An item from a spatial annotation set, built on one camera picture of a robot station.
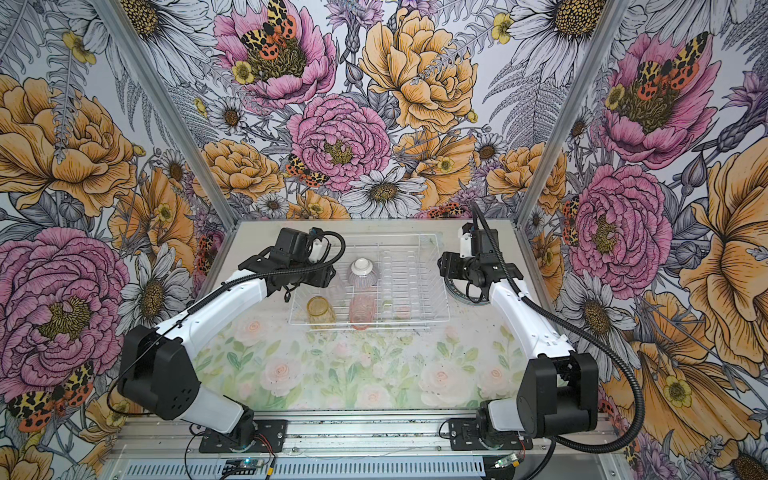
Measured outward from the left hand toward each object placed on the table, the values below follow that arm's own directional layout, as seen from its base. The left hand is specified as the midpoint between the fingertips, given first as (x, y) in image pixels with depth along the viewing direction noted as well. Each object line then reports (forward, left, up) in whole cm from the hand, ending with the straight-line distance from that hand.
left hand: (322, 278), depth 86 cm
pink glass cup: (-7, -11, -6) cm, 14 cm away
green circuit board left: (-42, +15, -15) cm, 47 cm away
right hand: (0, -36, +2) cm, 36 cm away
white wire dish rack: (+8, -17, -14) cm, 23 cm away
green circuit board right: (-42, -46, -15) cm, 64 cm away
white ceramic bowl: (+8, -10, -10) cm, 16 cm away
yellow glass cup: (-8, +1, -5) cm, 9 cm away
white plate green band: (-10, -38, +8) cm, 40 cm away
